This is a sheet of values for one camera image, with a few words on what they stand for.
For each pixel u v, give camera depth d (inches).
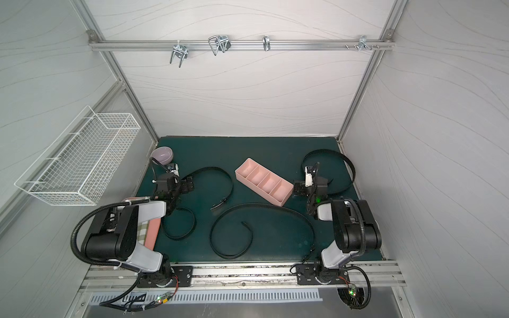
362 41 30.1
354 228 17.3
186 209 34.8
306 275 28.9
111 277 29.5
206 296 27.7
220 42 30.2
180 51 31.1
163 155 42.9
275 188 36.4
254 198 37.6
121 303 26.8
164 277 26.4
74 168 26.4
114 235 17.9
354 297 28.2
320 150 44.2
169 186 28.9
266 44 30.8
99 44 30.6
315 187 28.7
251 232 33.3
